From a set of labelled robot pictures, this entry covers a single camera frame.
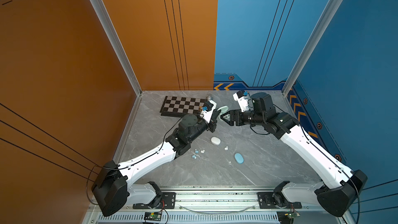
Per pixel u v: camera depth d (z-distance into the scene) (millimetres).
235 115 608
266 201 725
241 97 622
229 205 733
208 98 1120
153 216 719
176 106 1064
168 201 734
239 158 849
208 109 580
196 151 891
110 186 400
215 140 920
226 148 898
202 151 889
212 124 622
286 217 707
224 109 694
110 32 856
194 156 870
